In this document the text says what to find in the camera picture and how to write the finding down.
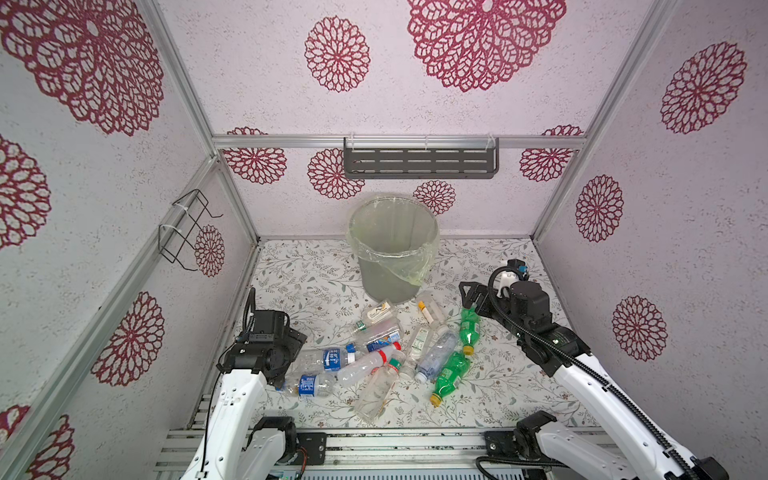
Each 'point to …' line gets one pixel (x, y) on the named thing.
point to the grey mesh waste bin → (382, 284)
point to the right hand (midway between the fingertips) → (474, 284)
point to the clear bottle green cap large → (377, 390)
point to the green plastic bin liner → (398, 232)
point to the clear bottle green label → (419, 337)
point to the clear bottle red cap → (367, 365)
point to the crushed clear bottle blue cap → (382, 339)
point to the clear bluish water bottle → (438, 353)
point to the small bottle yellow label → (425, 312)
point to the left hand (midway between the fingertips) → (295, 356)
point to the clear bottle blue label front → (312, 385)
